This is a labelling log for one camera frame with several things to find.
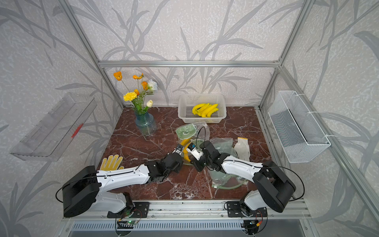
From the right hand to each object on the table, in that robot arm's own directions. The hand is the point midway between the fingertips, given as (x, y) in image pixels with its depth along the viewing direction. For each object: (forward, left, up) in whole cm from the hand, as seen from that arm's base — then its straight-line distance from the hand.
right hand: (191, 160), depth 85 cm
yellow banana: (+43, -8, -3) cm, 44 cm away
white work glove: (+10, -33, -7) cm, 35 cm away
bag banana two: (+13, +5, -3) cm, 15 cm away
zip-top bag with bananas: (-11, -15, 0) cm, 19 cm away
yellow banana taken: (+44, -15, -2) cm, 47 cm away
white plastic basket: (+52, +5, -2) cm, 52 cm away
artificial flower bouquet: (+28, +31, +24) cm, 48 cm away
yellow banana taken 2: (+45, -3, -4) cm, 45 cm away
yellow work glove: (0, +49, -5) cm, 49 cm away
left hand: (+1, +7, 0) cm, 7 cm away
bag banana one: (+38, -12, -3) cm, 40 cm away
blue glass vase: (+24, +31, +5) cm, 39 cm away
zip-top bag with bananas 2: (+16, +1, +1) cm, 16 cm away
